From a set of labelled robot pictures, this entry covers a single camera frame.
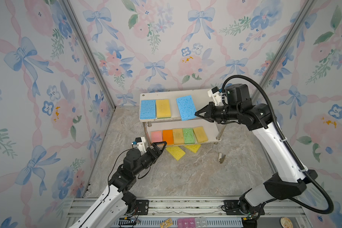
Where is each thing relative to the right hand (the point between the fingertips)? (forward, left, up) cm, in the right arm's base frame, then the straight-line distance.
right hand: (196, 112), depth 62 cm
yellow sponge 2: (+4, -3, -39) cm, 40 cm away
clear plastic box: (-36, -3, -39) cm, 53 cm away
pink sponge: (+8, +21, -32) cm, 39 cm away
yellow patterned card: (-37, +14, -39) cm, 56 cm away
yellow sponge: (+1, +9, -39) cm, 40 cm away
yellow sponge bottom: (+9, +8, -32) cm, 34 cm away
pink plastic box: (-37, +3, -39) cm, 54 cm away
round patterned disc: (-36, -46, -42) cm, 71 cm away
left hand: (-7, +14, -17) cm, 24 cm away
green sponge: (+9, 0, -32) cm, 33 cm away
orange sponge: (+9, +14, -32) cm, 36 cm away
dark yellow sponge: (+11, -7, -32) cm, 34 cm away
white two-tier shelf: (+2, +12, -7) cm, 14 cm away
